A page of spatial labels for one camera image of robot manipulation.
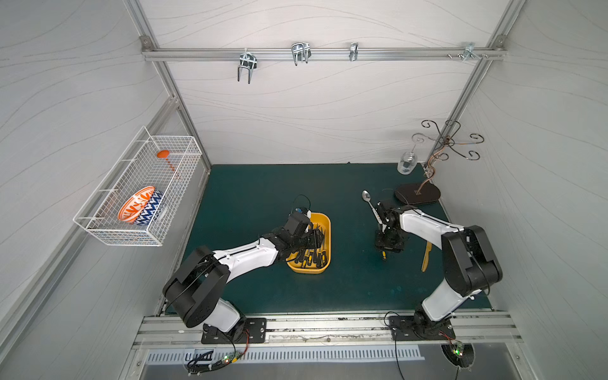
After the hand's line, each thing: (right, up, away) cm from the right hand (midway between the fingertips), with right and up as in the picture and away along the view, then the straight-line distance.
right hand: (383, 247), depth 91 cm
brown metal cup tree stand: (+24, +21, +16) cm, 36 cm away
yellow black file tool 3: (-29, -3, -3) cm, 29 cm away
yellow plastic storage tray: (-24, +10, +4) cm, 26 cm away
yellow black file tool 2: (-25, -3, -3) cm, 26 cm away
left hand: (-25, +5, -6) cm, 26 cm away
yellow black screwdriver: (-1, -2, -3) cm, 4 cm away
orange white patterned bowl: (-78, +18, -28) cm, 85 cm away
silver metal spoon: (-3, +19, +16) cm, 25 cm away
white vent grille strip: (-34, -27, -21) cm, 48 cm away
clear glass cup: (+11, +34, +4) cm, 36 cm away
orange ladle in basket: (-78, +35, -13) cm, 87 cm away
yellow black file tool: (-24, -2, -3) cm, 24 cm away
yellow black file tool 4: (-31, -3, -3) cm, 31 cm away
